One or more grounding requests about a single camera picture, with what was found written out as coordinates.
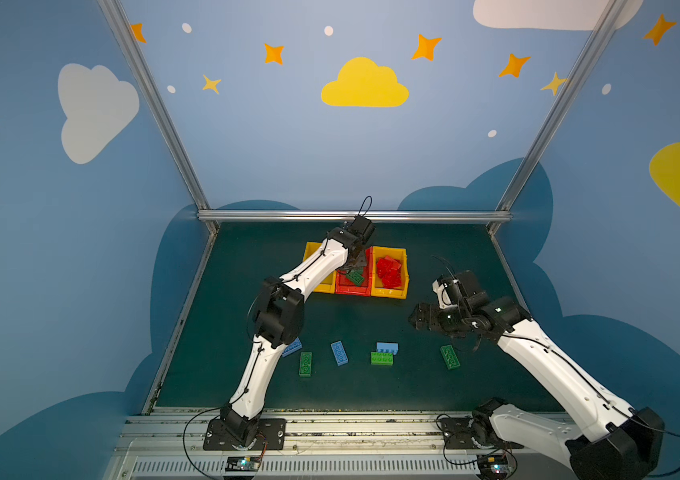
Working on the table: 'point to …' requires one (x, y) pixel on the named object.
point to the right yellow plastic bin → (377, 286)
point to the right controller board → (494, 466)
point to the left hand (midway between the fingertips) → (357, 262)
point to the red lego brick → (388, 269)
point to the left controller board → (242, 463)
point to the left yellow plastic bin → (329, 284)
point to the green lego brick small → (355, 275)
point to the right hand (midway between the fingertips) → (425, 318)
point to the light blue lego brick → (386, 347)
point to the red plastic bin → (345, 286)
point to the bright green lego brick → (381, 358)
